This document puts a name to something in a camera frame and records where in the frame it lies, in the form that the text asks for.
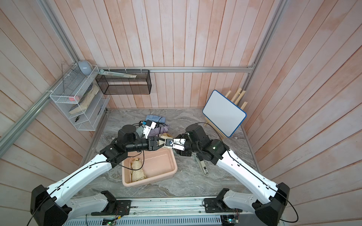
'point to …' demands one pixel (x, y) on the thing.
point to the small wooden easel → (235, 100)
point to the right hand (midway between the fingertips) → (176, 139)
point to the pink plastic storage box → (158, 165)
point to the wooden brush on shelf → (86, 100)
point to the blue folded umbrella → (155, 118)
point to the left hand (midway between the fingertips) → (166, 145)
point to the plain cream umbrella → (137, 172)
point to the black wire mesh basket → (114, 84)
